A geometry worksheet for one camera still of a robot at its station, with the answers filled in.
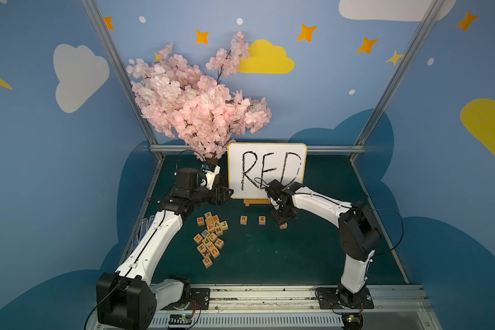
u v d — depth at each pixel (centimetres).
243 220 93
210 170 69
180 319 73
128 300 38
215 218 93
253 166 91
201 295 75
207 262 80
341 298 66
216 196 68
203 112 67
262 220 93
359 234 49
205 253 82
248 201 96
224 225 91
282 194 68
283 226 92
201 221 92
